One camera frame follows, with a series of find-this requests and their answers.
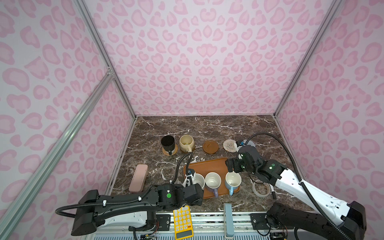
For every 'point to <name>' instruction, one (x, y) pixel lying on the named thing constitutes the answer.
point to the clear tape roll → (261, 190)
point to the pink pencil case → (137, 182)
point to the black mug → (168, 142)
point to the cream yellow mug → (187, 143)
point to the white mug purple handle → (213, 181)
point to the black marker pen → (273, 191)
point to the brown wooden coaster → (210, 147)
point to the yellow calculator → (182, 223)
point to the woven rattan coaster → (173, 152)
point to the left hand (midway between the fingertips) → (198, 192)
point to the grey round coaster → (250, 142)
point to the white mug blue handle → (233, 180)
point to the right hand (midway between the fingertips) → (233, 160)
